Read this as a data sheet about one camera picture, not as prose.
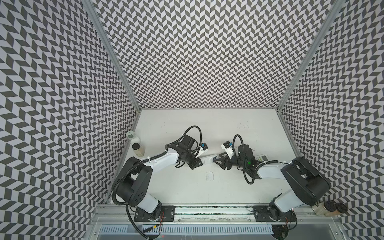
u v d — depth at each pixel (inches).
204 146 30.9
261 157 35.9
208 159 33.9
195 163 30.2
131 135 35.8
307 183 17.8
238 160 29.7
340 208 27.4
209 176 33.6
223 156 34.0
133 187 17.1
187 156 28.9
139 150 34.3
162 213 27.9
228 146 30.3
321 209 29.0
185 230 27.3
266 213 29.0
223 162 30.6
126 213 26.2
